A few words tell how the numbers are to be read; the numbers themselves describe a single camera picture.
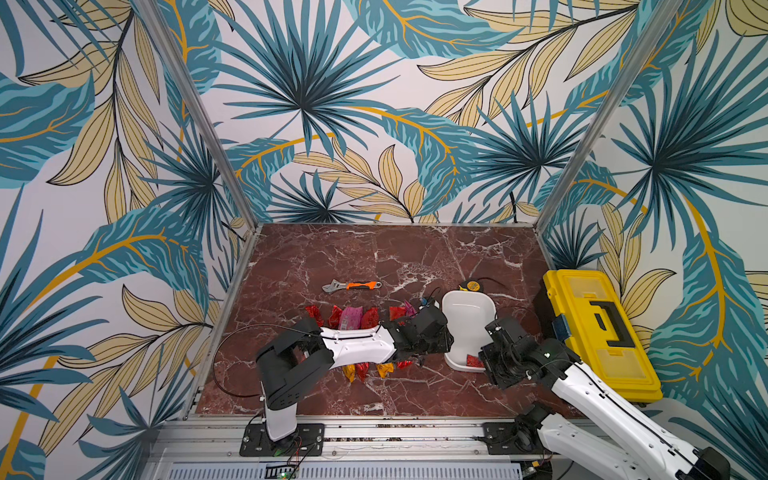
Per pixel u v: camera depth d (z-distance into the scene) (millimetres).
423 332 653
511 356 576
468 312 968
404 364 822
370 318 921
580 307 786
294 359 501
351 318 925
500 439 733
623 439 449
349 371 799
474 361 851
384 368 818
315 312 928
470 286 999
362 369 804
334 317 913
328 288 1003
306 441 728
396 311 952
